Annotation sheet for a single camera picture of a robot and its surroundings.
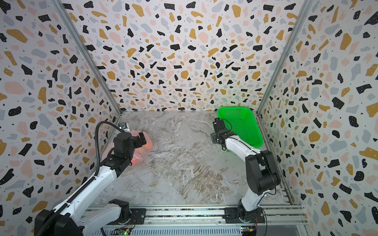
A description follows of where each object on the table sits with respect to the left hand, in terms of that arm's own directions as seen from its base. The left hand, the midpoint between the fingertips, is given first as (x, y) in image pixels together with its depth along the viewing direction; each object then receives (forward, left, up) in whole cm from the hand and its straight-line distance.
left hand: (135, 134), depth 80 cm
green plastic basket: (+29, -69, -23) cm, 78 cm away
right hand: (+7, -50, -12) cm, 52 cm away
